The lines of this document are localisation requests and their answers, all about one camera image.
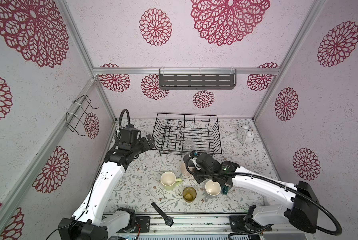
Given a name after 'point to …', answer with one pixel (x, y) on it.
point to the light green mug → (168, 180)
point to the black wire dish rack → (181, 133)
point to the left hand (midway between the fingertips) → (146, 144)
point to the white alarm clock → (245, 134)
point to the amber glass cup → (189, 194)
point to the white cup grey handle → (212, 190)
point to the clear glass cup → (188, 145)
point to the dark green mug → (225, 189)
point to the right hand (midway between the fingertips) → (192, 170)
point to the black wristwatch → (168, 220)
